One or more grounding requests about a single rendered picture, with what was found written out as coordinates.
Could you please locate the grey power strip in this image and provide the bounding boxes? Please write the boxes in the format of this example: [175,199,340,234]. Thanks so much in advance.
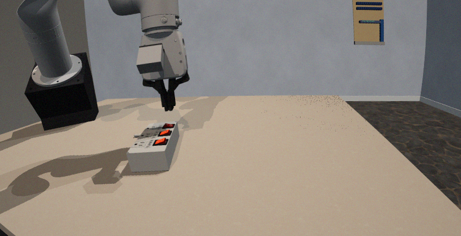
[126,121,179,172]

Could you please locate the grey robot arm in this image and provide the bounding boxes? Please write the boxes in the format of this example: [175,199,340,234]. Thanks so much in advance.
[16,0,182,87]

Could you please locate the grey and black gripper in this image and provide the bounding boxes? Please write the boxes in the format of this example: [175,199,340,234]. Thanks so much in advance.
[141,29,190,111]

